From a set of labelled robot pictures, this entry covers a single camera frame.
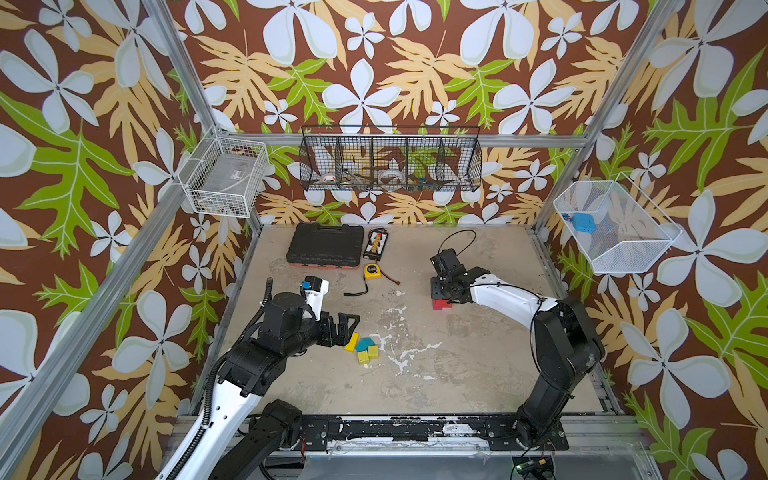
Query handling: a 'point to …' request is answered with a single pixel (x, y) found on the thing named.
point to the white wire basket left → (224, 176)
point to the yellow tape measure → (372, 271)
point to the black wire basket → (341, 157)
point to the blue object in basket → (584, 222)
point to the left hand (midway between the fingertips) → (343, 313)
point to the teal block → (364, 344)
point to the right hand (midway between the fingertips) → (437, 286)
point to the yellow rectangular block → (351, 346)
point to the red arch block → (440, 304)
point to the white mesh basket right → (632, 232)
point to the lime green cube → (373, 352)
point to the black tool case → (327, 245)
